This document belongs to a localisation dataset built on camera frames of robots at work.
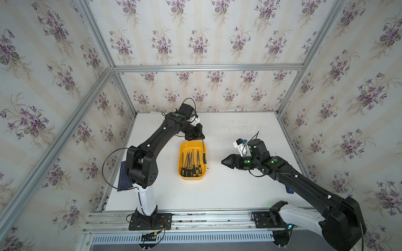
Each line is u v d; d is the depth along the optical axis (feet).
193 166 2.98
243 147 2.30
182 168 2.91
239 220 2.46
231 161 2.26
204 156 2.62
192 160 3.08
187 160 3.06
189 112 2.36
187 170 2.88
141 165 1.59
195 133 2.48
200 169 2.95
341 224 1.27
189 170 2.89
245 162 2.21
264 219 2.40
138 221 2.19
